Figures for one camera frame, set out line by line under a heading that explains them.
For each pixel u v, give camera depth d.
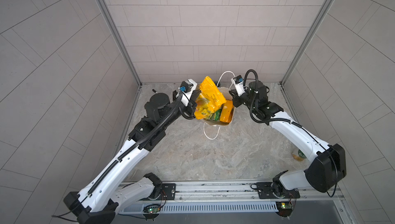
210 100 0.59
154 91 1.10
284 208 0.69
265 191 0.71
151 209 0.65
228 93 0.77
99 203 0.36
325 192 0.42
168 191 0.71
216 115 0.85
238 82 0.66
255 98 0.58
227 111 0.85
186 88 0.46
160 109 0.42
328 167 0.40
